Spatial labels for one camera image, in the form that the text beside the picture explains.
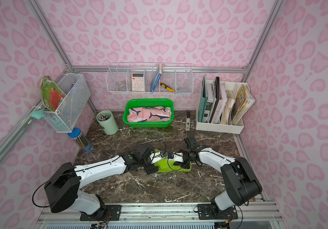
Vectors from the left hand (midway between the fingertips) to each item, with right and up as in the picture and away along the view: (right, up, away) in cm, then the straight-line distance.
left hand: (155, 155), depth 86 cm
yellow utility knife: (+7, +44, +12) cm, 46 cm away
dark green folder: (+29, +32, +1) cm, 44 cm away
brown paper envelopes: (+58, +33, +4) cm, 67 cm away
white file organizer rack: (+43, +30, +9) cm, 53 cm away
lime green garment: (+8, -5, -2) cm, 9 cm away
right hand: (+13, -4, +2) cm, 14 cm away
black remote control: (+23, +21, +23) cm, 38 cm away
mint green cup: (-33, +22, +8) cm, 40 cm away
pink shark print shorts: (-6, +26, +14) cm, 30 cm away
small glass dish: (-23, +43, +9) cm, 50 cm away
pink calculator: (-12, +46, +9) cm, 48 cm away
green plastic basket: (-8, +36, +31) cm, 48 cm away
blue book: (0, +47, +3) cm, 47 cm away
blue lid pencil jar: (-45, +9, 0) cm, 46 cm away
